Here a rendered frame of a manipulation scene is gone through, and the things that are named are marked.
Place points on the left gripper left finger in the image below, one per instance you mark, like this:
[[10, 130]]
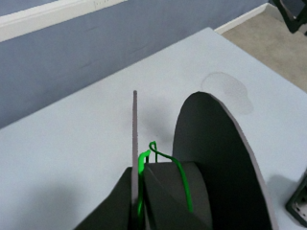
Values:
[[114, 212]]

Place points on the green cable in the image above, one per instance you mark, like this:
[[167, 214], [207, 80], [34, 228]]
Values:
[[140, 180]]

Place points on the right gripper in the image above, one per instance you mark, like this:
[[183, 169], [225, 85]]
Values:
[[292, 24]]

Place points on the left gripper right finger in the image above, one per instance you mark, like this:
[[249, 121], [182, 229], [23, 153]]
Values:
[[161, 211]]

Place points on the black cable reel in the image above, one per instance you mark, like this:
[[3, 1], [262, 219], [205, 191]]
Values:
[[227, 187]]

